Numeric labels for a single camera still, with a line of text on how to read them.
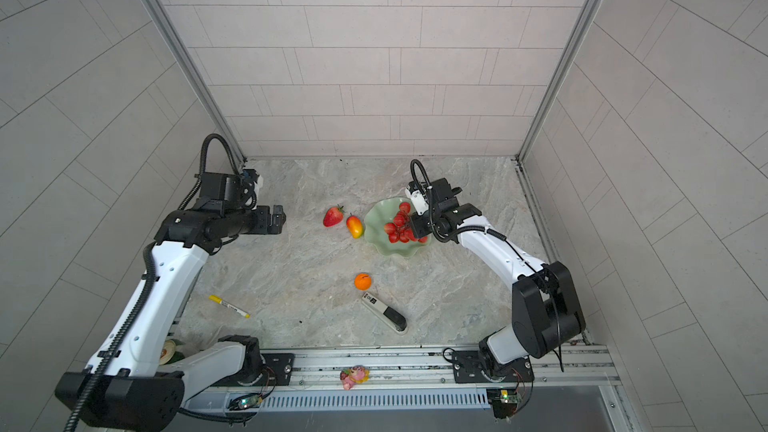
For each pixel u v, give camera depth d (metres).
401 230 0.89
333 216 0.96
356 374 0.68
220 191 0.53
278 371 0.70
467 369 0.71
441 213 0.65
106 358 0.36
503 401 0.68
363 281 0.83
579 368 0.72
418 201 0.76
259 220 0.64
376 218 0.96
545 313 0.42
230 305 0.81
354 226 0.94
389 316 0.76
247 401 0.65
